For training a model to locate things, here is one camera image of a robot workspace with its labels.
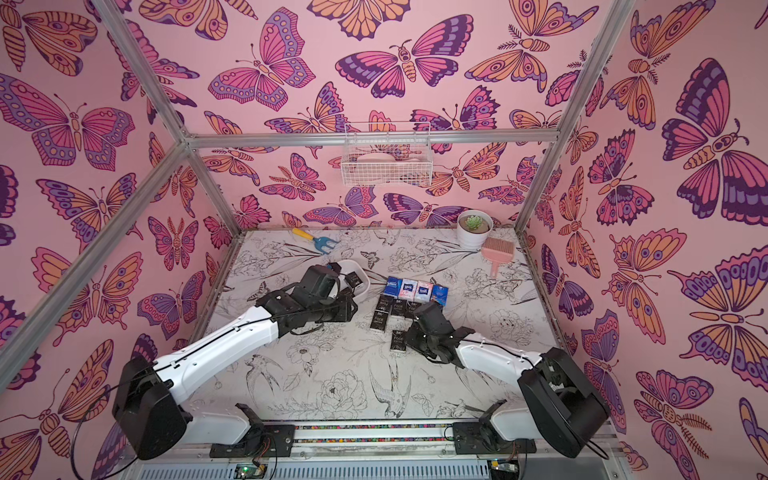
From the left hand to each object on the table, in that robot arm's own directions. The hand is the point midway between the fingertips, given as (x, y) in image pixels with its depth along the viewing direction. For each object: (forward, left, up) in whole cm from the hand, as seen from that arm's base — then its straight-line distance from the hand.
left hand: (357, 305), depth 81 cm
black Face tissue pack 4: (+3, -5, -14) cm, 15 cm away
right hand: (-4, -12, -12) cm, 17 cm away
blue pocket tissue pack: (+15, -10, -13) cm, 22 cm away
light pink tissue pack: (+13, -20, -13) cm, 27 cm away
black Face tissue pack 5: (-4, -11, -15) cm, 19 cm away
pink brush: (+33, -49, -15) cm, 61 cm away
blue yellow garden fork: (+37, +19, -15) cm, 45 cm away
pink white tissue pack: (+14, -15, -14) cm, 24 cm away
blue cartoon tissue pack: (+12, -25, -13) cm, 31 cm away
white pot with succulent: (+35, -38, -5) cm, 52 cm away
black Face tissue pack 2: (+8, -12, -14) cm, 20 cm away
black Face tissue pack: (+9, -7, -14) cm, 18 cm away
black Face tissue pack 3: (+7, -15, -13) cm, 21 cm away
